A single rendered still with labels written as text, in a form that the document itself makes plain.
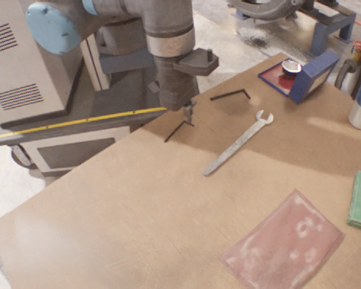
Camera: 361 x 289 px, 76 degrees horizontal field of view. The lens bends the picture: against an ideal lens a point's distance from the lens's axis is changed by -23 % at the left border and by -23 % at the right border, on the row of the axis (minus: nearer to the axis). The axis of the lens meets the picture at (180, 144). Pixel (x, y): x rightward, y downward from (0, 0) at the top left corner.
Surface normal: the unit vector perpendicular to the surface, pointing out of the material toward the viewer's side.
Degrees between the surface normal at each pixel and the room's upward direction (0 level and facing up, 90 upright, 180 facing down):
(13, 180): 0
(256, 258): 20
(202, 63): 0
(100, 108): 0
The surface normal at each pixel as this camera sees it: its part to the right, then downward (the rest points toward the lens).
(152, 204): -0.09, -0.63
